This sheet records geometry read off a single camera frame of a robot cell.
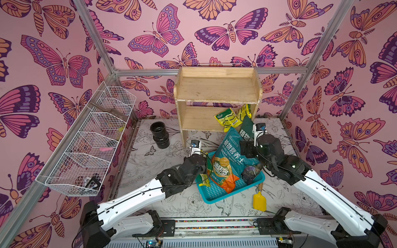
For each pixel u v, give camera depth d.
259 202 0.82
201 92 0.74
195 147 0.61
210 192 0.85
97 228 0.38
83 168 0.66
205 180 0.81
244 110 0.83
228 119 0.88
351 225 0.39
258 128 0.60
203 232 0.73
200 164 0.52
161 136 0.95
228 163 0.80
